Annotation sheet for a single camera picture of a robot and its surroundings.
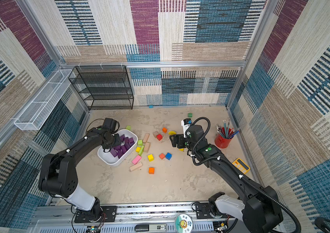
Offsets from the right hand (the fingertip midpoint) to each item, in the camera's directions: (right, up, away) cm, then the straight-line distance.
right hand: (178, 138), depth 81 cm
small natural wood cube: (-14, +1, +20) cm, 25 cm away
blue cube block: (-5, -12, +10) cm, 17 cm away
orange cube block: (-15, -20, +5) cm, 26 cm away
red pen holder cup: (+29, -1, +11) cm, 31 cm away
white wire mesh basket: (-70, +11, -11) cm, 72 cm away
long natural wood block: (-27, -19, +8) cm, 34 cm away
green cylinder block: (+12, +14, +34) cm, 39 cm away
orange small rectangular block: (-8, +3, +23) cm, 24 cm away
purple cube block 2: (-33, -4, +18) cm, 38 cm away
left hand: (-37, -4, +11) cm, 39 cm away
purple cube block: (-30, -5, +18) cm, 35 cm away
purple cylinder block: (-40, -11, +12) cm, 43 cm away
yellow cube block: (-16, -13, +9) cm, 23 cm away
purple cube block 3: (-34, -8, +13) cm, 37 cm away
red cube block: (-12, -2, +21) cm, 24 cm away
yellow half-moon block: (-3, +1, +22) cm, 22 cm away
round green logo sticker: (+1, -35, -18) cm, 39 cm away
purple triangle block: (-37, -2, +21) cm, 43 cm away
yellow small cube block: (-25, -9, +14) cm, 30 cm away
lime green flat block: (-23, -10, +12) cm, 28 cm away
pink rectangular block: (-25, -15, +10) cm, 31 cm away
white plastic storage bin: (-43, -14, +12) cm, 47 cm away
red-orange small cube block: (-10, -13, +12) cm, 20 cm away
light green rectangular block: (-34, +5, +26) cm, 44 cm away
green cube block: (-24, -5, +15) cm, 29 cm away
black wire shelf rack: (-54, +35, +29) cm, 70 cm away
